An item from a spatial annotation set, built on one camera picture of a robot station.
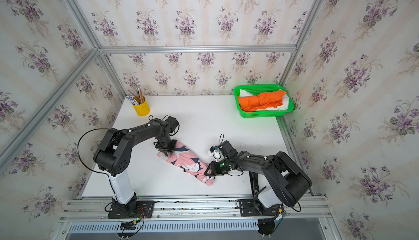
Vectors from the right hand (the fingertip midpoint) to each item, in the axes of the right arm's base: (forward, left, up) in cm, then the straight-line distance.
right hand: (209, 174), depth 83 cm
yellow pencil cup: (+39, +45, +6) cm, 60 cm away
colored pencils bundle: (+43, +47, +11) cm, 65 cm away
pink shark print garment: (+6, +13, +4) cm, 14 cm away
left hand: (+12, +22, -1) cm, 25 cm away
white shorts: (+46, -49, +8) cm, 68 cm away
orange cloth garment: (+45, -34, +9) cm, 57 cm away
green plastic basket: (+64, -34, +1) cm, 73 cm away
